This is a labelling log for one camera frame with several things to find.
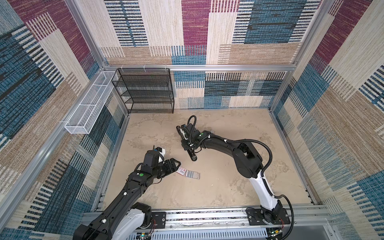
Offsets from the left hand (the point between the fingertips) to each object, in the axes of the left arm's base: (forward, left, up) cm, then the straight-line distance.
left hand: (177, 163), depth 81 cm
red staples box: (0, -2, -11) cm, 11 cm away
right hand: (+16, -4, -7) cm, 18 cm away
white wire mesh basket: (+29, +57, +7) cm, 64 cm away
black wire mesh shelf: (+55, +25, +6) cm, 61 cm away
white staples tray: (-1, -8, -11) cm, 14 cm away
